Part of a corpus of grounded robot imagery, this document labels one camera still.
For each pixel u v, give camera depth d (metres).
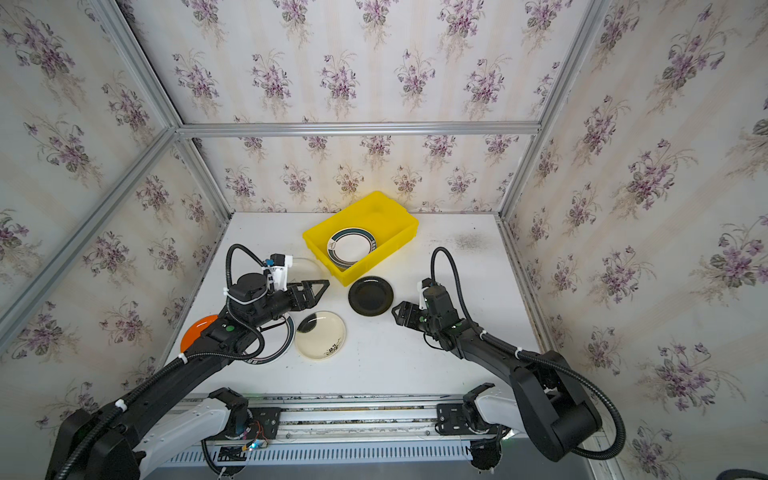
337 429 0.73
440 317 0.67
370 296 0.96
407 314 0.77
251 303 0.59
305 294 0.68
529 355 0.47
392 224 1.15
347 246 1.09
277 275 0.70
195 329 0.88
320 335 0.89
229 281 0.58
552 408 0.41
